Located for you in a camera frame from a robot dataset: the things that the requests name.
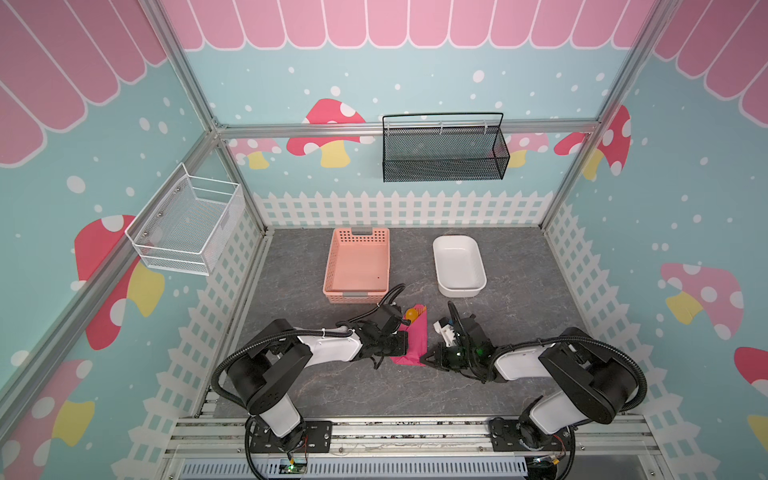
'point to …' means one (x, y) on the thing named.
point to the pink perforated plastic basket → (358, 268)
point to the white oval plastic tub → (459, 266)
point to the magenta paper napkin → (417, 339)
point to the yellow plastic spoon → (411, 314)
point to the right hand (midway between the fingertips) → (419, 359)
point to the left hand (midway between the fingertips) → (407, 351)
